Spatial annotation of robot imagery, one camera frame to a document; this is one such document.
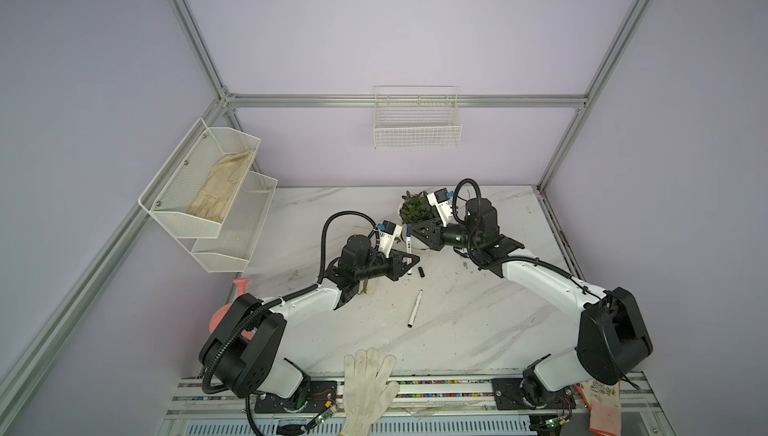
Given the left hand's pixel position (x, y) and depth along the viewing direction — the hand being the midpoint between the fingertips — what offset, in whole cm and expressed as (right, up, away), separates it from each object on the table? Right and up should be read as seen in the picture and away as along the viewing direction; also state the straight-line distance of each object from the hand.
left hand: (415, 258), depth 80 cm
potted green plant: (+1, +14, +10) cm, 17 cm away
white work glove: (-13, -34, -6) cm, 37 cm away
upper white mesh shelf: (-60, +17, -2) cm, 62 cm away
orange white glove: (+45, -36, -9) cm, 58 cm away
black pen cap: (+3, -6, +18) cm, 19 cm away
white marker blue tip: (-2, +4, -2) cm, 5 cm away
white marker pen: (+1, -17, +8) cm, 19 cm away
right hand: (-2, +7, -4) cm, 9 cm away
